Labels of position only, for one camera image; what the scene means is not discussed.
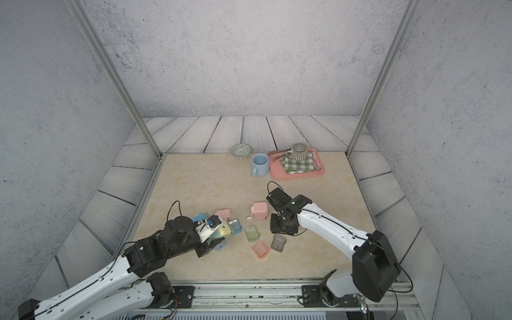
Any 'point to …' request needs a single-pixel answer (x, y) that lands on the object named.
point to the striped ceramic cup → (298, 152)
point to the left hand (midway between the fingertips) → (221, 233)
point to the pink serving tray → (278, 171)
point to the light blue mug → (260, 164)
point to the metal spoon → (316, 167)
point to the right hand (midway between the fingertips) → (277, 230)
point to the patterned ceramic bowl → (240, 150)
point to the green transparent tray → (252, 233)
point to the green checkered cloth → (291, 166)
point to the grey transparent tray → (278, 242)
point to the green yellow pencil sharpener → (223, 229)
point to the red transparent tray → (260, 248)
